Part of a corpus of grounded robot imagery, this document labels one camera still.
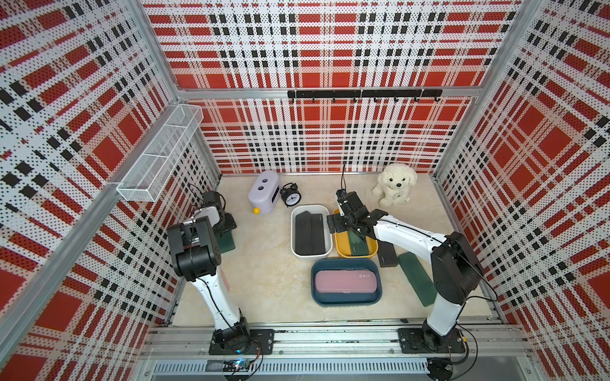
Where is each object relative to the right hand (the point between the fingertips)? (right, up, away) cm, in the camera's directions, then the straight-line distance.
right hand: (341, 217), depth 91 cm
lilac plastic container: (-32, +10, +10) cm, 36 cm away
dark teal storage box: (0, -27, -11) cm, 29 cm away
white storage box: (-12, +3, +11) cm, 17 cm away
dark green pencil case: (-47, -10, +4) cm, 48 cm away
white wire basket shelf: (-74, +20, +2) cm, 77 cm away
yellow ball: (-36, +2, +10) cm, 37 cm away
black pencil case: (-10, -7, +5) cm, 13 cm away
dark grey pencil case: (-15, -7, +5) cm, 18 cm away
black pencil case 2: (+18, -15, 0) cm, 23 cm away
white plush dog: (+22, +13, +5) cm, 26 cm away
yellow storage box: (+1, -11, +4) cm, 12 cm away
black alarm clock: (-22, +9, +14) cm, 27 cm away
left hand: (-48, -5, +10) cm, 50 cm away
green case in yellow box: (+7, -11, +2) cm, 14 cm away
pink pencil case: (+1, -23, -6) cm, 24 cm away
